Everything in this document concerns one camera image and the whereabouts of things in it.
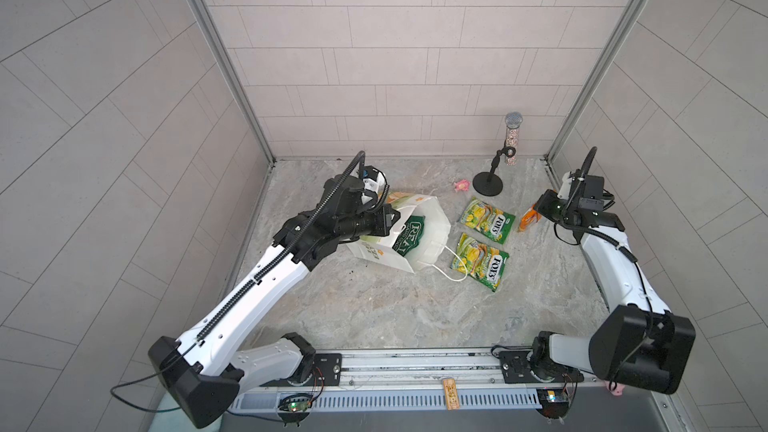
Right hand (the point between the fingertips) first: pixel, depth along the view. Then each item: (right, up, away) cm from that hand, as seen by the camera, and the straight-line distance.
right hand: (536, 196), depth 83 cm
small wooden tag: (-27, -44, -16) cm, 54 cm away
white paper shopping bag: (-29, -13, +1) cm, 32 cm away
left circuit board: (-62, -45, -18) cm, 79 cm away
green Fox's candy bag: (-10, -9, +13) cm, 18 cm away
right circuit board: (-3, -47, -15) cm, 50 cm away
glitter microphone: (-5, +22, +3) cm, 23 cm away
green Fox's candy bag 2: (-14, -20, +3) cm, 25 cm away
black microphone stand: (-7, +3, +24) cm, 25 cm away
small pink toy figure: (-16, +3, +23) cm, 28 cm away
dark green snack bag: (-35, -12, +6) cm, 38 cm away
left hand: (-37, -3, -18) cm, 41 cm away
